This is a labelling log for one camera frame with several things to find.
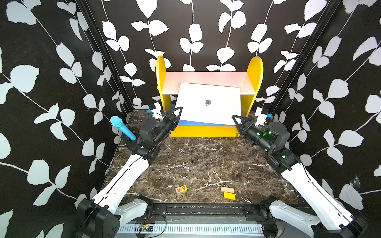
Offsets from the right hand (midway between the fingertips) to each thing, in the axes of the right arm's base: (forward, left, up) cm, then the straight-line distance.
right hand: (229, 115), depth 63 cm
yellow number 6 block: (-20, +21, -38) cm, 48 cm away
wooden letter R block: (-20, +24, -38) cm, 49 cm away
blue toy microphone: (+2, +52, -6) cm, 52 cm away
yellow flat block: (-22, -4, -41) cm, 47 cm away
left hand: (+4, +19, +1) cm, 20 cm away
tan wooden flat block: (-19, -3, -41) cm, 45 cm away
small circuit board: (-37, +39, -40) cm, 67 cm away
